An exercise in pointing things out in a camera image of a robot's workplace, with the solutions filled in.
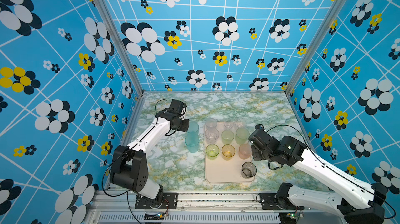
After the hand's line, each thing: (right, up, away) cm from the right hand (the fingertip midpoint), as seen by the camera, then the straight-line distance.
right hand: (256, 150), depth 73 cm
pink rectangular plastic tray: (-16, -14, +10) cm, 23 cm away
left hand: (-35, +10, +15) cm, 40 cm away
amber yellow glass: (-11, -5, +15) cm, 19 cm away
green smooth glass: (-20, -5, +16) cm, 26 cm away
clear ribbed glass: (-9, +9, +25) cm, 29 cm away
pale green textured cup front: (-11, +3, +18) cm, 21 cm away
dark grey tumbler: (-1, -13, +9) cm, 16 cm away
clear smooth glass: (-20, +3, +20) cm, 29 cm away
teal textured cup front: (-32, 0, +18) cm, 37 cm away
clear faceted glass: (-1, +10, +28) cm, 29 cm away
